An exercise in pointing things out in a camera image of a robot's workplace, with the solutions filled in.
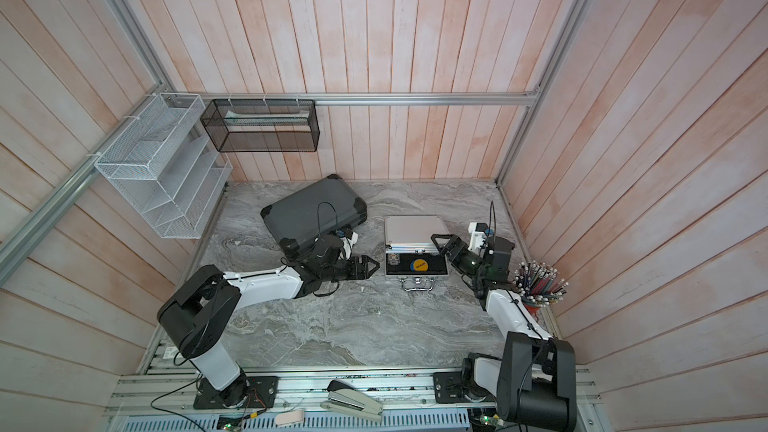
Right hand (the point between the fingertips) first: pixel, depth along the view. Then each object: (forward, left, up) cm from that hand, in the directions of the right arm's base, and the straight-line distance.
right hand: (438, 242), depth 86 cm
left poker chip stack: (0, +13, -11) cm, 17 cm away
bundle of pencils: (-12, -24, 0) cm, 27 cm away
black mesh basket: (+41, +60, +12) cm, 74 cm away
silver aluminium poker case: (+4, +7, -13) cm, 16 cm away
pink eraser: (-42, +37, -11) cm, 58 cm away
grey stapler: (-38, +25, -12) cm, 47 cm away
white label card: (-29, +73, -11) cm, 80 cm away
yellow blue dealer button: (-1, +5, -13) cm, 14 cm away
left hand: (-6, +20, -7) cm, 22 cm away
